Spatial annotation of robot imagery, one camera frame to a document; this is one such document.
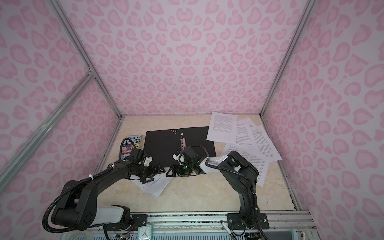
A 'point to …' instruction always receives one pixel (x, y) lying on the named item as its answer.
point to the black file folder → (160, 146)
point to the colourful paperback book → (130, 142)
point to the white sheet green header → (264, 144)
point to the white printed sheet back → (223, 128)
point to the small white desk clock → (145, 232)
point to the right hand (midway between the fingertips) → (172, 175)
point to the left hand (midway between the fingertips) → (161, 173)
